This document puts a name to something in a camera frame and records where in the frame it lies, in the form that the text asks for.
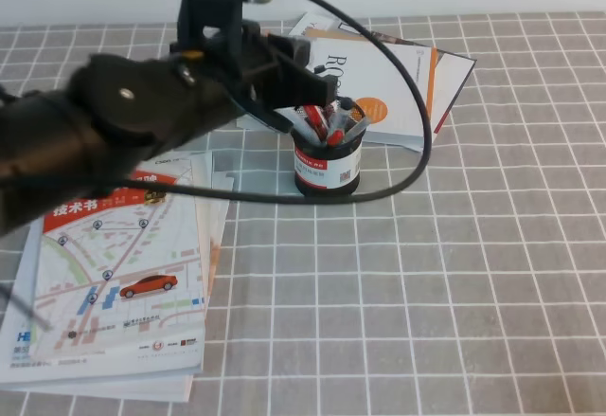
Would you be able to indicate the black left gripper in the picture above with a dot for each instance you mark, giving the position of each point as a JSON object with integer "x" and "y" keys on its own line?
{"x": 270, "y": 72}

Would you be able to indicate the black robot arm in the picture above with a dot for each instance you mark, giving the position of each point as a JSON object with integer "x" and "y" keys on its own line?
{"x": 114, "y": 113}

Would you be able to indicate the red pen black cap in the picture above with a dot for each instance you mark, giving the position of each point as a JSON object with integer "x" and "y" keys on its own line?
{"x": 317, "y": 121}

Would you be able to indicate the black mesh pen holder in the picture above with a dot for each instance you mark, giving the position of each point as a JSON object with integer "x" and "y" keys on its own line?
{"x": 320, "y": 170}

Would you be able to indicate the short red pen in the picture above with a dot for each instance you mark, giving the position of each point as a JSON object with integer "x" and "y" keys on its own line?
{"x": 335, "y": 138}

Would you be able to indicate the white orange ROS book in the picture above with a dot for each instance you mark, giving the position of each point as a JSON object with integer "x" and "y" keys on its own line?
{"x": 365, "y": 75}

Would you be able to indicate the white magazine at back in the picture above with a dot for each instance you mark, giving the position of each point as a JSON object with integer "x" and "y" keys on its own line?
{"x": 313, "y": 25}

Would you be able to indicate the bottom white booklet left stack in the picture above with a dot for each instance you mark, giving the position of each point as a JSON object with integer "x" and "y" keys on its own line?
{"x": 107, "y": 376}

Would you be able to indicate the dark cover book beneath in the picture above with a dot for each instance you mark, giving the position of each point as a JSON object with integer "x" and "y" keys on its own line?
{"x": 452, "y": 72}

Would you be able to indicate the red map cover book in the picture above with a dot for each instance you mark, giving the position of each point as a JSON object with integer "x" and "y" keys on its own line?
{"x": 128, "y": 267}

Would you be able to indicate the grey checked tablecloth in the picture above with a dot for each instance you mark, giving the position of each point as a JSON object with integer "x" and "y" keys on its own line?
{"x": 480, "y": 290}

